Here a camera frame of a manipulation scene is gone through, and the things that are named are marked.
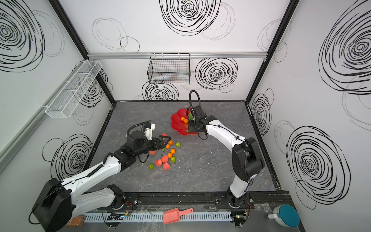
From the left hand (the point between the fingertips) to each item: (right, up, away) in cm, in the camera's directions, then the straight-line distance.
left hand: (167, 139), depth 78 cm
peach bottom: (-2, -17, +6) cm, 18 cm away
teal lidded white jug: (+56, -32, -14) cm, 66 cm away
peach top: (-5, 0, +20) cm, 21 cm away
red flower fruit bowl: (+4, +6, +28) cm, 28 cm away
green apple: (-10, -17, +5) cm, 21 cm away
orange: (+10, +5, +27) cm, 29 cm away
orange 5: (+10, +9, +27) cm, 30 cm away
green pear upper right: (+5, -6, +15) cm, 17 cm away
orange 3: (0, -12, +9) cm, 15 cm away
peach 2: (-6, -15, +6) cm, 17 cm away
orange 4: (+7, +10, +28) cm, 30 cm away
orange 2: (+2, -10, +12) cm, 16 cm away
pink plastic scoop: (+4, -36, -9) cm, 37 cm away
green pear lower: (+2, -14, +8) cm, 17 cm away
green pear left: (-1, -4, -9) cm, 10 cm away
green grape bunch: (+14, +12, +26) cm, 32 cm away
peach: (-3, -13, +8) cm, 16 cm away
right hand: (+12, +6, +11) cm, 17 cm away
